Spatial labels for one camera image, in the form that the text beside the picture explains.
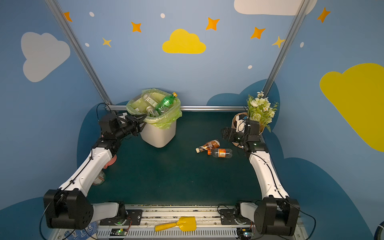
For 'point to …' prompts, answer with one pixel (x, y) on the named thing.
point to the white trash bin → (156, 137)
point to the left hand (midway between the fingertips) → (149, 116)
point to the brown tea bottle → (212, 144)
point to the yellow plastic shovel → (185, 223)
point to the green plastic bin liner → (151, 97)
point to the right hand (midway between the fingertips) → (230, 129)
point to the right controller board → (244, 233)
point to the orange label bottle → (220, 152)
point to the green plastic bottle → (165, 104)
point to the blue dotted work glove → (82, 234)
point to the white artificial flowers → (259, 109)
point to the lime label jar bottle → (151, 112)
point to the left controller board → (118, 232)
